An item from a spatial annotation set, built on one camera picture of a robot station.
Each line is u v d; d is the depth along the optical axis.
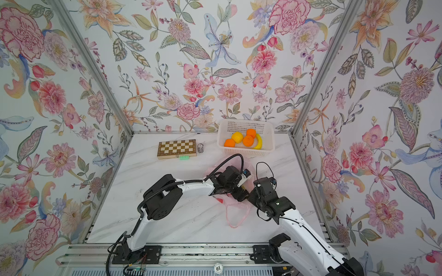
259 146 1.10
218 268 0.66
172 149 1.10
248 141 1.11
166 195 0.54
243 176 0.82
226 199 0.84
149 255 0.73
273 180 0.73
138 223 0.58
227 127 1.18
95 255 0.76
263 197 0.61
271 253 0.66
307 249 0.46
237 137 1.10
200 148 1.08
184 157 1.07
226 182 0.75
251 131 1.16
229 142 1.11
